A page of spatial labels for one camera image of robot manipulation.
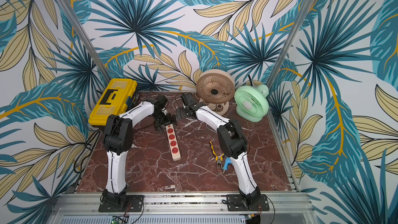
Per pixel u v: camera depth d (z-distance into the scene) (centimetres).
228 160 85
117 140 57
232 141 56
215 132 97
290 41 89
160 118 84
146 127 99
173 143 90
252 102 82
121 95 95
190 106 75
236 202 73
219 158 86
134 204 73
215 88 88
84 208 72
